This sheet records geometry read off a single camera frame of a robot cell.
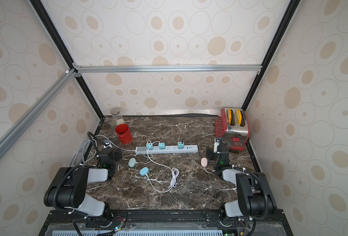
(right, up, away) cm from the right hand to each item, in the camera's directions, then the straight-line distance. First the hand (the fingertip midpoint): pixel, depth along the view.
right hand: (221, 147), depth 93 cm
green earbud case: (-56, -9, -1) cm, 57 cm away
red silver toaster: (+8, +15, +1) cm, 17 cm away
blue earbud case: (-48, -14, -3) cm, 50 cm away
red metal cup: (-63, +9, +5) cm, 64 cm away
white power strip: (-50, -2, +4) cm, 51 cm away
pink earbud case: (-11, -9, 0) cm, 14 cm away
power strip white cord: (-95, -4, +2) cm, 95 cm away
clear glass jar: (-71, +22, +10) cm, 75 cm away
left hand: (-69, 0, 0) cm, 69 cm away
